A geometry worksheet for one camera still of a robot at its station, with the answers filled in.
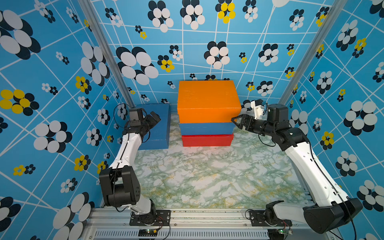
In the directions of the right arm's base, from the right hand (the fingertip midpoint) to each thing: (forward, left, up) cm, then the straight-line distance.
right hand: (239, 120), depth 71 cm
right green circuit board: (-41, -21, -33) cm, 56 cm away
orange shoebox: (+13, +15, +1) cm, 19 cm away
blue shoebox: (+8, +14, -16) cm, 23 cm away
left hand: (+11, +45, -10) cm, 47 cm away
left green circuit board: (-42, +45, -36) cm, 71 cm away
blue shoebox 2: (+8, +45, -22) cm, 50 cm away
